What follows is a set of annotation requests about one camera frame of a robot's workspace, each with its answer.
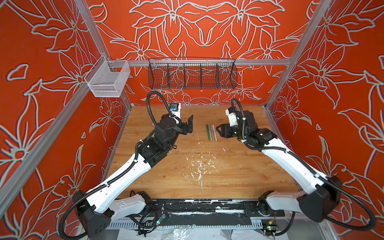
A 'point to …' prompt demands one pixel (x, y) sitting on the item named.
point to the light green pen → (210, 132)
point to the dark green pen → (207, 126)
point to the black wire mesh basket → (188, 73)
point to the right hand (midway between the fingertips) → (218, 126)
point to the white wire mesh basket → (106, 78)
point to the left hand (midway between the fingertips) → (182, 113)
